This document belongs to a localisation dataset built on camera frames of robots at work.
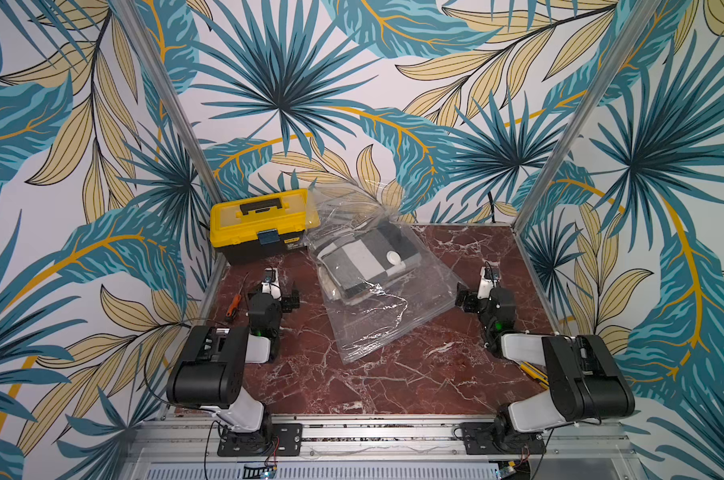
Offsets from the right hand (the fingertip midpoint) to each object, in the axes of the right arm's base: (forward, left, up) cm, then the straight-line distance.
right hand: (476, 284), depth 93 cm
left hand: (+2, +62, 0) cm, 62 cm away
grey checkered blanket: (+12, +37, 0) cm, 38 cm away
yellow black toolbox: (+18, +71, +8) cm, 74 cm away
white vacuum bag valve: (+11, +25, +1) cm, 27 cm away
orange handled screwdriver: (-1, +76, -5) cm, 76 cm away
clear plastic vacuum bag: (-7, +34, -8) cm, 35 cm away
